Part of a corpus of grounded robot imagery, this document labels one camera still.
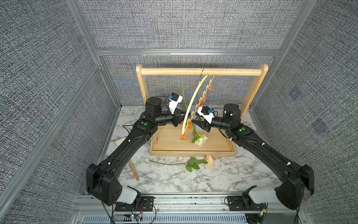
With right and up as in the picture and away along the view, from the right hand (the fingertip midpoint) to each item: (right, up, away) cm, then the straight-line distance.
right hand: (195, 112), depth 70 cm
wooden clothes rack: (-17, -20, +25) cm, 36 cm away
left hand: (-2, -1, -2) cm, 3 cm away
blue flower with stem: (+1, -8, 0) cm, 8 cm away
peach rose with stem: (0, -31, +16) cm, 35 cm away
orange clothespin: (+3, +4, +1) cm, 5 cm away
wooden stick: (-37, -34, +15) cm, 52 cm away
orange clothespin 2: (-3, -7, 0) cm, 8 cm away
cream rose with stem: (+4, -16, +11) cm, 20 cm away
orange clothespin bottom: (-6, -12, -3) cm, 14 cm away
